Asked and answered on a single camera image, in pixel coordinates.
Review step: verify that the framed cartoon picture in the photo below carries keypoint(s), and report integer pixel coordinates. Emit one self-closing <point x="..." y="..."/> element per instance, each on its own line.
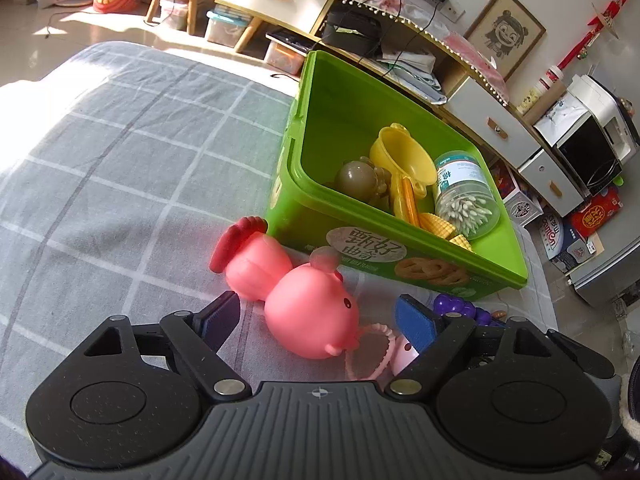
<point x="502" y="35"/>

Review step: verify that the grey checked blanket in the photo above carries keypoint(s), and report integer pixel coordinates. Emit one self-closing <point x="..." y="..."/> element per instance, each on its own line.
<point x="125" y="170"/>

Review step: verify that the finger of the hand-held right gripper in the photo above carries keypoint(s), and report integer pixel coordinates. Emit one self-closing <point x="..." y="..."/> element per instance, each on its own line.
<point x="580" y="355"/>

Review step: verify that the red hanging decoration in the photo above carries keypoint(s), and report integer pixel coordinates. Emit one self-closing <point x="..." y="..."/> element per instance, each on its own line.
<point x="605" y="15"/>

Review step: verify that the wooden TV cabinet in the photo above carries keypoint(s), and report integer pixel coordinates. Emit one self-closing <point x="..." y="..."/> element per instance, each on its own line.
<point x="450" y="85"/>

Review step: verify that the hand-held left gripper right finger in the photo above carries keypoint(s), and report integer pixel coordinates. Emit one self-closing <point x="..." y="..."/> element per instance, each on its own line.
<point x="415" y="322"/>

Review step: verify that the green plastic box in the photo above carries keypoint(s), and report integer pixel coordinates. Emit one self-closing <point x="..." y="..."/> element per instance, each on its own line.
<point x="320" y="125"/>

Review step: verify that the clear storage box blue lid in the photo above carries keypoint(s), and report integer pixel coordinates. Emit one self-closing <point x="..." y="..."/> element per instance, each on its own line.
<point x="225" y="25"/>

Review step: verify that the grey metal cabinet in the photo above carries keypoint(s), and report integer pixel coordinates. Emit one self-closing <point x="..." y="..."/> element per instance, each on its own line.
<point x="615" y="270"/>

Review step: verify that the yellow white bottle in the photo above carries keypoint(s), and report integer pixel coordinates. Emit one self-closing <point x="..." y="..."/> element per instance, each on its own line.
<point x="542" y="87"/>

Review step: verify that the black bag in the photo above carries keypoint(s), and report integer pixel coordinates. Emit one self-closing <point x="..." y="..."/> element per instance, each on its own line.
<point x="350" y="30"/>

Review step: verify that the stack of folded papers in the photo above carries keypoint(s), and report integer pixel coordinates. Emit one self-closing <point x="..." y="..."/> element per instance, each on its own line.
<point x="415" y="70"/>

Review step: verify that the yellow toy pot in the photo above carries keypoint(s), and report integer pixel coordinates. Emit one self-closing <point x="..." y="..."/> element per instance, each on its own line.
<point x="400" y="155"/>

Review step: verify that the pink pig toy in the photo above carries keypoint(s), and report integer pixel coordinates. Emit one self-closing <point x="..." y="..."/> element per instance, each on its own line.
<point x="300" y="300"/>

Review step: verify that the orange round toy lid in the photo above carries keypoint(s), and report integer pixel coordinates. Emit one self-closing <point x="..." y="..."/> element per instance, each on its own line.
<point x="406" y="200"/>

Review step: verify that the clear cotton swab jar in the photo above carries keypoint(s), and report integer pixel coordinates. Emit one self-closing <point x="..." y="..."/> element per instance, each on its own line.
<point x="465" y="195"/>

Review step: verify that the purple toy grapes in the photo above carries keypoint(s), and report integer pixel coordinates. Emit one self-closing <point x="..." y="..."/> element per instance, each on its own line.
<point x="460" y="305"/>

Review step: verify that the black white microwave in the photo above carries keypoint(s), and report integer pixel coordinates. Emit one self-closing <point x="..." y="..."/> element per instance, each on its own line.
<point x="595" y="150"/>

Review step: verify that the white paper sheet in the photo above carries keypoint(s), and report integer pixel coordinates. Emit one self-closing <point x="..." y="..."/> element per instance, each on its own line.
<point x="557" y="120"/>

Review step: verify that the white patterned box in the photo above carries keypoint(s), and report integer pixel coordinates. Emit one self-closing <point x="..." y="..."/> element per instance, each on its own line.
<point x="522" y="207"/>

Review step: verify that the yellow toy corn half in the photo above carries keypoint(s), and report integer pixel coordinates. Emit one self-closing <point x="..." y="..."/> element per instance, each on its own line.
<point x="437" y="225"/>

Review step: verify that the toy corn half green husk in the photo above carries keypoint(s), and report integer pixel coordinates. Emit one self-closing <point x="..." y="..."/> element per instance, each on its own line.
<point x="461" y="242"/>

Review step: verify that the red gift box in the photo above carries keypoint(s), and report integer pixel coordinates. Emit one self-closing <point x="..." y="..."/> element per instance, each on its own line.
<point x="597" y="217"/>

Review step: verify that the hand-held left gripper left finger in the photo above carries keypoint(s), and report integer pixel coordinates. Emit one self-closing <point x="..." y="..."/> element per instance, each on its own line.
<point x="220" y="317"/>

